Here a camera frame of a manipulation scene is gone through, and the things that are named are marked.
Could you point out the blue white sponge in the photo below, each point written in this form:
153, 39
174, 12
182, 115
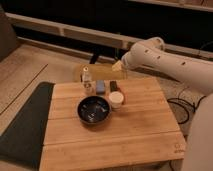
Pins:
100, 87

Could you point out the clear glass bottle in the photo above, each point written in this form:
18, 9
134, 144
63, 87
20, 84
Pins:
87, 79

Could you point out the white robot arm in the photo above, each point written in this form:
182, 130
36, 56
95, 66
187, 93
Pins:
195, 73

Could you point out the white cup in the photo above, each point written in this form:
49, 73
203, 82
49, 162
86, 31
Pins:
116, 99

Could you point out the long wooden bench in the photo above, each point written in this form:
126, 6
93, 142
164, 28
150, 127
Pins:
94, 36

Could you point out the dark brown block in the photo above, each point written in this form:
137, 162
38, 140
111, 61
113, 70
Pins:
113, 86

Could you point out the dark ceramic bowl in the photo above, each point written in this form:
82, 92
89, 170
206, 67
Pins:
93, 110

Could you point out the wooden table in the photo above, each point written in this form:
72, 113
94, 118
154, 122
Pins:
143, 130

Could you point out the yellow floor cushion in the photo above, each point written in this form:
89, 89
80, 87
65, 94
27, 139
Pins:
99, 72

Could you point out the black floor mat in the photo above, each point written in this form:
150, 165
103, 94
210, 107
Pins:
22, 141

